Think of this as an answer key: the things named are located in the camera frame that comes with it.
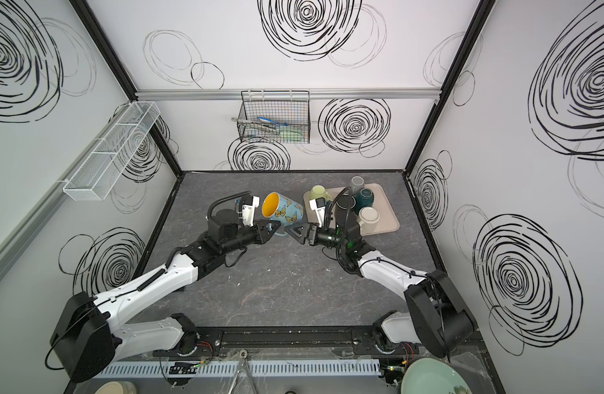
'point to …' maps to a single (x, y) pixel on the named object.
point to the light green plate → (429, 375)
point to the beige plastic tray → (387, 219)
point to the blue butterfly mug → (277, 207)
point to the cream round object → (116, 387)
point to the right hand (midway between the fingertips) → (292, 234)
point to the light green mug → (319, 191)
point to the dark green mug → (364, 199)
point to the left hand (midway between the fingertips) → (279, 224)
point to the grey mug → (357, 185)
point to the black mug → (344, 210)
